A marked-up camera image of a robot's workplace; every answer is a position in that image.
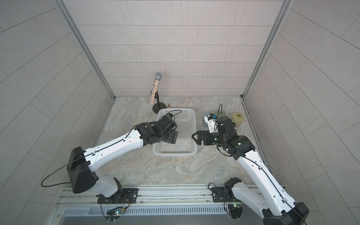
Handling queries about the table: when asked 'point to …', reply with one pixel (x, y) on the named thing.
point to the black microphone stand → (158, 106)
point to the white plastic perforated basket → (186, 144)
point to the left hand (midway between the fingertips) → (174, 134)
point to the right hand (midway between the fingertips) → (198, 136)
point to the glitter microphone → (158, 76)
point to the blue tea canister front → (204, 123)
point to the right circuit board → (236, 210)
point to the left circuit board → (114, 213)
